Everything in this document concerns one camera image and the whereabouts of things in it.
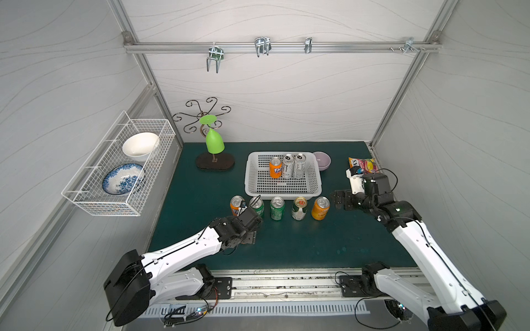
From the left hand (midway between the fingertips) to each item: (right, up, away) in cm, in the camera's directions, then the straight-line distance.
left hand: (247, 231), depth 81 cm
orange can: (+12, +25, +17) cm, 33 cm away
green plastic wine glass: (-16, +37, +12) cm, 42 cm away
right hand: (+37, +16, -4) cm, 41 cm away
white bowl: (-38, +34, -7) cm, 52 cm away
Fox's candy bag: (+61, +26, +26) cm, 71 cm away
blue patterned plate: (-39, +22, -17) cm, 48 cm away
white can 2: (+23, +29, +15) cm, 40 cm away
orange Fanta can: (-5, +10, +3) cm, 12 cm away
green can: (+12, +10, +3) cm, 16 cm away
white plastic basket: (+3, +17, +23) cm, 29 cm away
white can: (+18, +26, +15) cm, 35 cm away
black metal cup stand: (-26, +28, +31) cm, 49 cm away
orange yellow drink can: (+30, +9, +3) cm, 31 cm away
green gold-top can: (+21, +8, +3) cm, 23 cm away
